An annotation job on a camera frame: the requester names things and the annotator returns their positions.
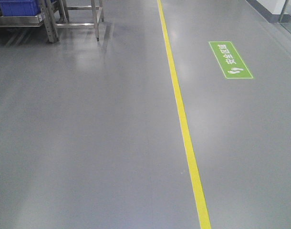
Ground steel rack on castors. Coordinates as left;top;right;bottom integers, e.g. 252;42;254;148
0;0;61;44

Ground blue plastic bin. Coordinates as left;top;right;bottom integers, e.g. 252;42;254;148
0;0;42;17

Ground bare steel table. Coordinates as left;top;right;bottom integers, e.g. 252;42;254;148
55;0;105;42

